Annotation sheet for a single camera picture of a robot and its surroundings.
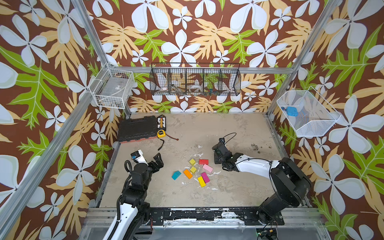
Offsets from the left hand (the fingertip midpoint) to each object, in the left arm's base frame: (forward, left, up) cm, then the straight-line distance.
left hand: (153, 155), depth 80 cm
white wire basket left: (+34, +26, +19) cm, 47 cm away
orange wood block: (-5, -19, -14) cm, 25 cm away
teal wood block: (-6, -12, -14) cm, 20 cm away
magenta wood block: (-7, -29, -15) cm, 34 cm away
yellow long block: (-9, -27, -15) cm, 32 cm away
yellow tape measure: (+24, 0, -12) cm, 27 cm away
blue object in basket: (+23, -80, +12) cm, 84 cm away
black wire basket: (+49, -24, +16) cm, 56 cm away
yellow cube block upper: (+3, -22, -13) cm, 26 cm away
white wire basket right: (+15, -87, +16) cm, 89 cm away
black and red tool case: (+30, +19, -14) cm, 38 cm away
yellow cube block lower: (-3, -22, -13) cm, 26 cm away
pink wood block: (-1, -31, -14) cm, 34 cm away
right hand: (+7, -38, -11) cm, 40 cm away
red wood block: (+3, -29, -14) cm, 33 cm away
